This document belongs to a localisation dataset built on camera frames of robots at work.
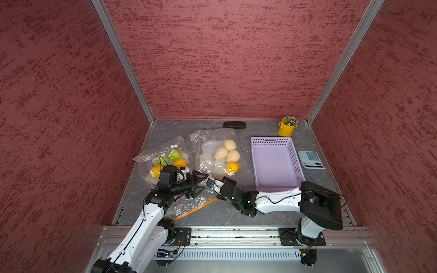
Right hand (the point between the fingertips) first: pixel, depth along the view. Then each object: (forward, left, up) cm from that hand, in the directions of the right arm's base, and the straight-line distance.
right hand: (218, 180), depth 83 cm
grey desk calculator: (+15, -55, -8) cm, 57 cm away
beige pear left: (+19, -1, -3) cm, 19 cm away
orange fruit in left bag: (+13, +22, -3) cm, 26 cm away
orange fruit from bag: (+9, -8, -3) cm, 12 cm away
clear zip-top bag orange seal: (+28, +8, -5) cm, 29 cm away
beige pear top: (+24, -6, -2) cm, 25 cm away
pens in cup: (+33, -44, +8) cm, 55 cm away
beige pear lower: (+17, -8, -3) cm, 19 cm away
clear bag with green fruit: (-11, +20, -5) cm, 23 cm away
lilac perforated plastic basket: (+10, -32, -3) cm, 34 cm away
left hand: (-4, +5, +6) cm, 9 cm away
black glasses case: (+45, -11, -7) cm, 47 cm away
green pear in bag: (+17, +25, -1) cm, 31 cm away
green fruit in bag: (+14, +32, -4) cm, 35 cm away
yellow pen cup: (+34, -43, +2) cm, 55 cm away
